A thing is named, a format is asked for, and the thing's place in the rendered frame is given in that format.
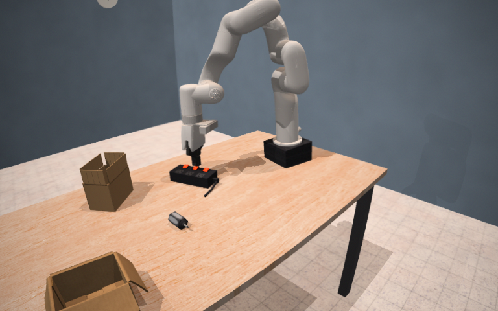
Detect black power strip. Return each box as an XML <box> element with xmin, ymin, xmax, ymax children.
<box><xmin>169</xmin><ymin>164</ymin><xmax>219</xmax><ymax>197</ymax></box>

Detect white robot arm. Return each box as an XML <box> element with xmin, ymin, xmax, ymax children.
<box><xmin>180</xmin><ymin>0</ymin><xmax>309</xmax><ymax>146</ymax></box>

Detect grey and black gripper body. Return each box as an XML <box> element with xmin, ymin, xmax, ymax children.
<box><xmin>181</xmin><ymin>123</ymin><xmax>206</xmax><ymax>152</ymax></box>

